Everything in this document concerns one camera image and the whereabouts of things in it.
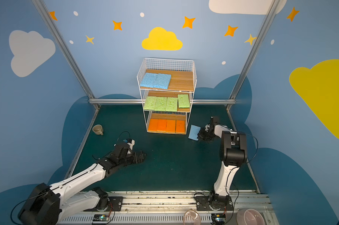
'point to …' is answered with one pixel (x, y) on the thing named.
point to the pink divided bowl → (250, 216)
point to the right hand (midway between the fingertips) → (198, 136)
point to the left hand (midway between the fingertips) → (141, 154)
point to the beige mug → (98, 129)
